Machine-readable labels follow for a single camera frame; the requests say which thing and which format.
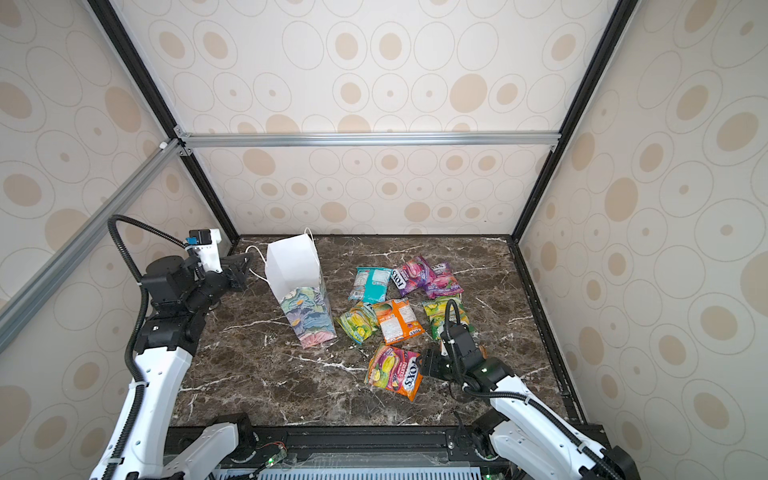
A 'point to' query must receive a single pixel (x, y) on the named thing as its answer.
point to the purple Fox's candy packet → (412, 277)
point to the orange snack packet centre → (401, 323)
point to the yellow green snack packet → (360, 322)
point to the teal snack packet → (370, 285)
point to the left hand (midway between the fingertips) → (256, 251)
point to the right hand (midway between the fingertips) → (426, 362)
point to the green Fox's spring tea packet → (435, 310)
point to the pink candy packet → (442, 283)
